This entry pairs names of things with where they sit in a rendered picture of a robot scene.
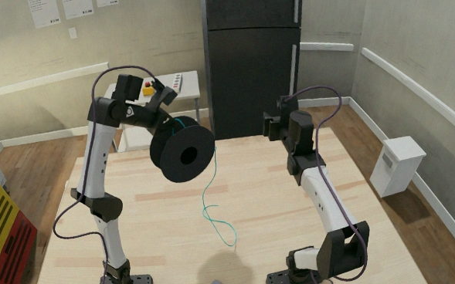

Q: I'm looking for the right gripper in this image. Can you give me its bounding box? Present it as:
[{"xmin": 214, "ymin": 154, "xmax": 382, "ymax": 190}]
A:
[{"xmin": 263, "ymin": 100, "xmax": 299, "ymax": 144}]

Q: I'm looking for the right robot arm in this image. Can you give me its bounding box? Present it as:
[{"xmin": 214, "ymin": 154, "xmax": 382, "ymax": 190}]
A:
[{"xmin": 267, "ymin": 110, "xmax": 370, "ymax": 284}]

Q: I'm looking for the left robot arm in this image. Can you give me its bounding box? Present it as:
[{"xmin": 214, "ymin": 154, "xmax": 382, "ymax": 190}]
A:
[{"xmin": 70, "ymin": 74, "xmax": 152, "ymax": 284}]

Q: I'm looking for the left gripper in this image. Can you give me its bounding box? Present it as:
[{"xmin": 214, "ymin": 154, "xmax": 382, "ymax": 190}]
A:
[{"xmin": 131, "ymin": 82, "xmax": 178, "ymax": 137}]

